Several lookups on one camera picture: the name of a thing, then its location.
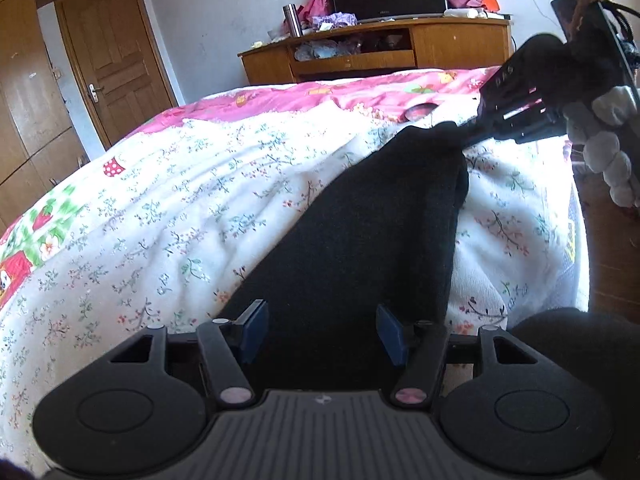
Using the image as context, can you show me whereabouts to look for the light blue cloth pile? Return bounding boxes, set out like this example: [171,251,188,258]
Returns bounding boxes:
[294,39,353,62]

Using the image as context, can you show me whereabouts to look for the wooden wardrobe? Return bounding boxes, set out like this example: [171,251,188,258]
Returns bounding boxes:
[0,0,90,233]

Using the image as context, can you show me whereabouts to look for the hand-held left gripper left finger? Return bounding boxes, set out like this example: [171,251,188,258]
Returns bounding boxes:
[108,300,271,408]

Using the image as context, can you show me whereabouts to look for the floral printed blanket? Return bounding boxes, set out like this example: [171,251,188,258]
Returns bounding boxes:
[0,66,587,467]

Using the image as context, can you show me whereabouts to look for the wooden television cabinet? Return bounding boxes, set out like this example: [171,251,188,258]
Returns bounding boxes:
[238,14,516,86]

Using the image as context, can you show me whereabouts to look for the steel thermos flask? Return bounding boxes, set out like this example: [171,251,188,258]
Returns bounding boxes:
[283,4,302,39]

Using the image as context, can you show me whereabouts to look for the purple crumpled cloth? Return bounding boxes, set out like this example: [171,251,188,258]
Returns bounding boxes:
[311,12,359,32]

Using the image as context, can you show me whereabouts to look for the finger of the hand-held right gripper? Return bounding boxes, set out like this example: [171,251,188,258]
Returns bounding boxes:
[462,110,568,146]
[477,87,547,117]

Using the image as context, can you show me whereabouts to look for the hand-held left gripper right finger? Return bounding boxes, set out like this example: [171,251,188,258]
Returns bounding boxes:
[375,304,541,407]

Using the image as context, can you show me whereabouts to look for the black pants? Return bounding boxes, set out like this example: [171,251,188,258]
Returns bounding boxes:
[232,122,472,392]

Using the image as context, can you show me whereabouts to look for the wooden door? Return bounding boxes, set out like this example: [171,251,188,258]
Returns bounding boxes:
[54,0,180,155]

